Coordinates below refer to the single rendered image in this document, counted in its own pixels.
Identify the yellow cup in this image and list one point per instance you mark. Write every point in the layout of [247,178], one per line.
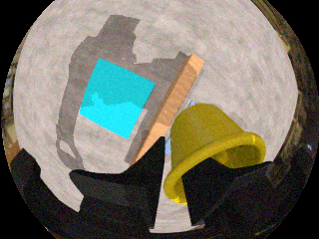
[204,130]

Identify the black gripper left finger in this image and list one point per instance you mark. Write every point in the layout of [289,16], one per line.
[138,187]

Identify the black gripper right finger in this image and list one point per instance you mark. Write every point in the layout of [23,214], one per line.
[208,183]

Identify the orange flat bar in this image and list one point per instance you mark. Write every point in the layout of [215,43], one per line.
[171,104]

